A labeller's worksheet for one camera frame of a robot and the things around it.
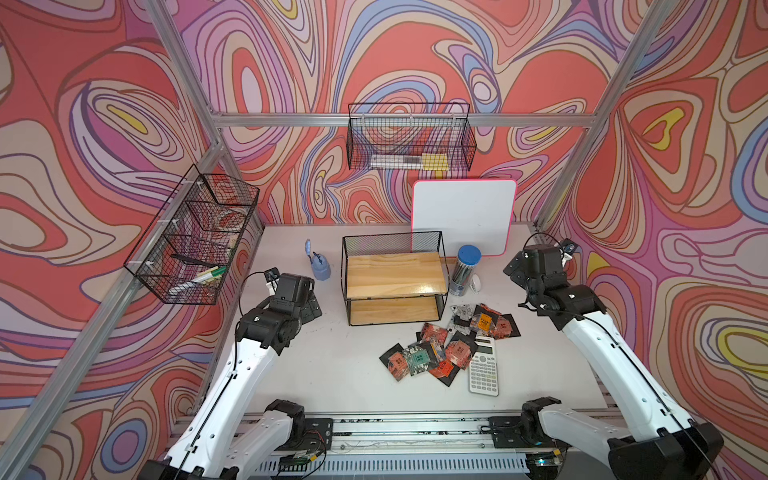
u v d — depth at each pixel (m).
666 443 0.37
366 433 0.75
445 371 0.84
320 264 0.98
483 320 0.91
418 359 0.84
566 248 0.64
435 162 0.82
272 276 0.64
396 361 0.84
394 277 0.87
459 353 0.86
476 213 0.96
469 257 0.86
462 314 0.93
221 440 0.39
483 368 0.84
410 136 0.96
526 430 0.67
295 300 0.57
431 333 0.89
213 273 0.71
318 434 0.73
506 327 0.91
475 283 0.99
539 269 0.57
